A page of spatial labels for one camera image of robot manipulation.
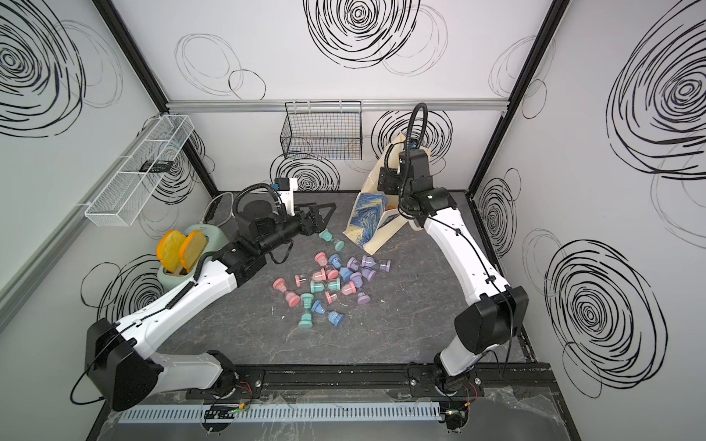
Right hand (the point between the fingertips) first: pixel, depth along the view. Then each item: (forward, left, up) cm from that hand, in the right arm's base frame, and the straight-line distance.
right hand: (397, 172), depth 77 cm
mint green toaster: (-12, +56, -19) cm, 61 cm away
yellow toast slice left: (-19, +64, -13) cm, 69 cm away
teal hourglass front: (-30, +27, -33) cm, 52 cm away
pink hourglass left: (-25, +32, -31) cm, 51 cm away
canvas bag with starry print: (-2, +6, -18) cm, 19 cm away
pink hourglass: (-9, +25, -32) cm, 41 cm away
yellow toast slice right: (-18, +58, -13) cm, 63 cm away
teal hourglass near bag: (+1, +24, -33) cm, 41 cm away
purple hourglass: (-24, +9, -32) cm, 41 cm away
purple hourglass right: (-12, +1, -32) cm, 34 cm away
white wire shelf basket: (-13, +74, 0) cm, 75 cm away
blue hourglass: (-31, +17, -32) cm, 47 cm away
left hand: (-13, +19, 0) cm, 23 cm away
